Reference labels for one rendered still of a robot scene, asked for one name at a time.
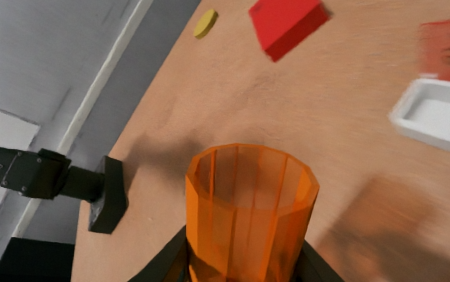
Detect yellow flat disc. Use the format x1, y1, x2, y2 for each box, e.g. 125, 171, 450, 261
195, 8, 219, 39

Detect orange translucent pill bottle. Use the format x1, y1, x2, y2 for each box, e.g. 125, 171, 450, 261
186, 143, 320, 282

